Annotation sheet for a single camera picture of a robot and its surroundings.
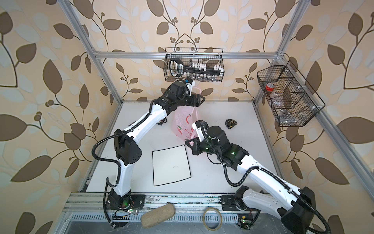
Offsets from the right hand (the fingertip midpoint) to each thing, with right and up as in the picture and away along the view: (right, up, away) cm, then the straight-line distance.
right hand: (186, 144), depth 69 cm
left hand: (+8, +25, +12) cm, 29 cm away
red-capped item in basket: (+50, +31, +19) cm, 62 cm away
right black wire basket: (+55, +22, +5) cm, 59 cm away
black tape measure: (+31, +8, +36) cm, 48 cm away
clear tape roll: (+9, -38, +1) cm, 39 cm away
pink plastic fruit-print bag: (-2, +12, +20) cm, 23 cm away
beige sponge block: (-13, -34, -1) cm, 36 cm away
